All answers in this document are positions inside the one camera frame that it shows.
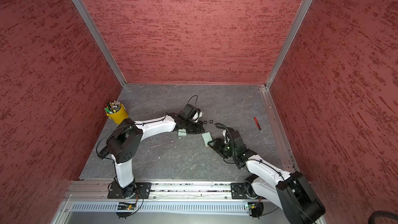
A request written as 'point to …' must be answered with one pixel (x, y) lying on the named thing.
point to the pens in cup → (112, 107)
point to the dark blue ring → (211, 120)
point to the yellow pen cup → (121, 114)
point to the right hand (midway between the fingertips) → (209, 149)
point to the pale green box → (207, 138)
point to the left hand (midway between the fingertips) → (204, 133)
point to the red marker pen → (257, 123)
